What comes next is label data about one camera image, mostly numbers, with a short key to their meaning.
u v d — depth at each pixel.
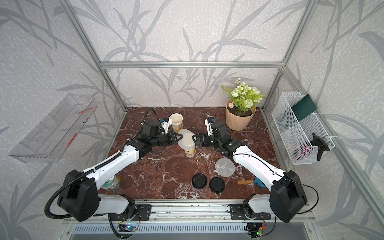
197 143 0.71
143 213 0.74
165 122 0.75
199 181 0.83
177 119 0.95
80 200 0.41
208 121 0.74
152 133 0.64
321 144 0.57
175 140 0.77
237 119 0.95
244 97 0.84
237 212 0.73
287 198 0.40
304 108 0.72
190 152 0.88
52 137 0.67
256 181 0.83
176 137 0.77
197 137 0.71
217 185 0.81
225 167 0.89
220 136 0.61
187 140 0.79
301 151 0.63
